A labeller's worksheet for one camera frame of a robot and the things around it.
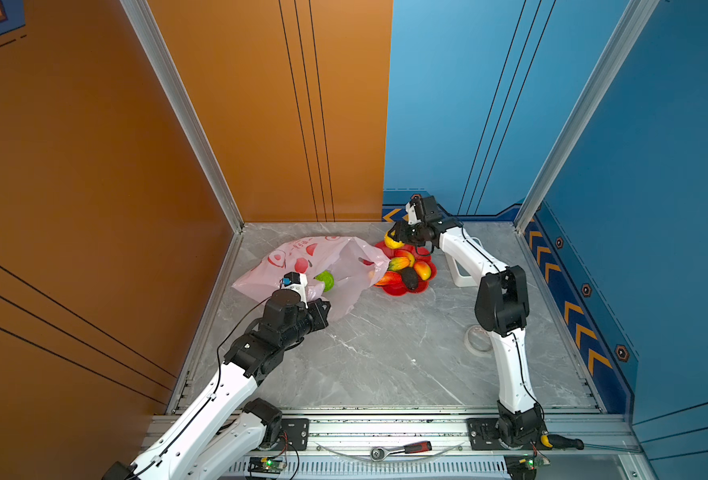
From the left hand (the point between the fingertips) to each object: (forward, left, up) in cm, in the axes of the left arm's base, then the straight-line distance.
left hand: (332, 301), depth 75 cm
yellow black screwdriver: (-28, -55, -17) cm, 64 cm away
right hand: (+31, -18, -7) cm, 36 cm away
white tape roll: (-5, -40, -19) cm, 45 cm away
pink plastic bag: (+21, -4, -11) cm, 24 cm away
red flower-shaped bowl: (+28, -29, -16) cm, 43 cm away
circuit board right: (-32, -46, -21) cm, 60 cm away
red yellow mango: (+18, -17, -16) cm, 29 cm away
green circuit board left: (-32, +15, -22) cm, 42 cm away
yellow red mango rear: (+24, -21, -15) cm, 35 cm away
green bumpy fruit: (+17, +4, -15) cm, 23 cm away
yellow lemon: (+24, -17, -5) cm, 30 cm away
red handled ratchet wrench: (-30, -12, -17) cm, 37 cm away
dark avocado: (+19, -23, -15) cm, 34 cm away
